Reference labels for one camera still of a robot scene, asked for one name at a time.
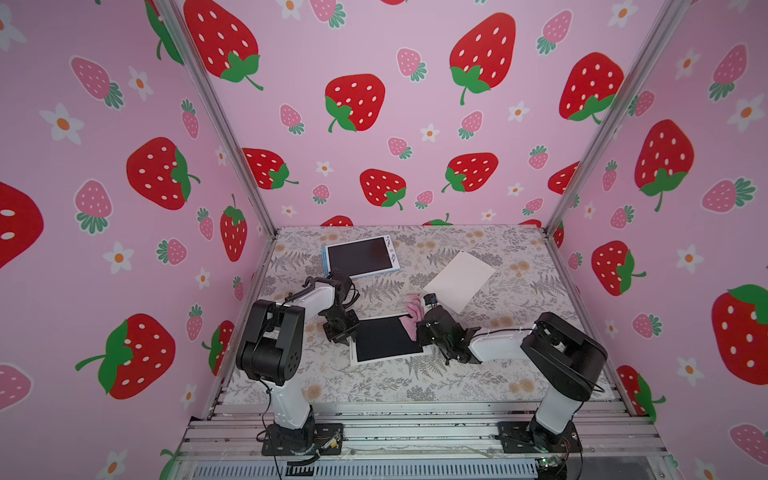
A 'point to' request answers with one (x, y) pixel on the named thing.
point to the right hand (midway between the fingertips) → (421, 325)
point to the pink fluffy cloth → (416, 307)
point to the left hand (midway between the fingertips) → (358, 339)
